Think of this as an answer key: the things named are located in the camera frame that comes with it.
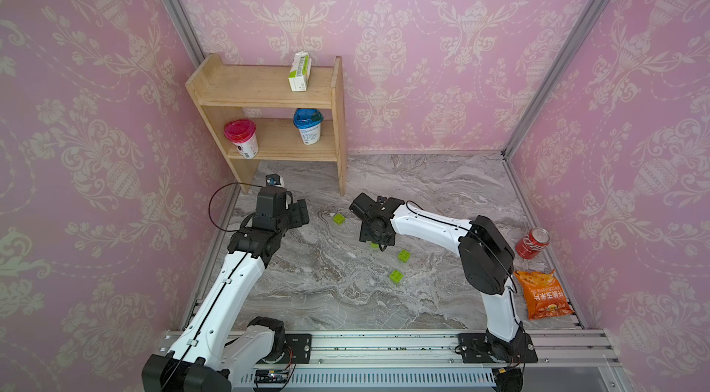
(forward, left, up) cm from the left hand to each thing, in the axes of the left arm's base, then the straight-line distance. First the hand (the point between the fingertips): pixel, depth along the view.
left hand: (293, 206), depth 80 cm
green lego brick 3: (-6, -34, -18) cm, 39 cm away
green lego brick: (+8, -12, -19) cm, 24 cm away
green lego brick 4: (-13, -31, -18) cm, 38 cm away
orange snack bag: (-20, -72, -14) cm, 76 cm away
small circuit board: (-38, +4, -24) cm, 45 cm away
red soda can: (-5, -72, -10) cm, 73 cm away
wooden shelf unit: (+45, +24, -2) cm, 51 cm away
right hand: (-1, -23, -16) cm, 28 cm away
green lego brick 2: (-9, -24, -6) cm, 26 cm away
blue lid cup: (+26, -3, +11) cm, 28 cm away
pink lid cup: (+19, +17, +11) cm, 28 cm away
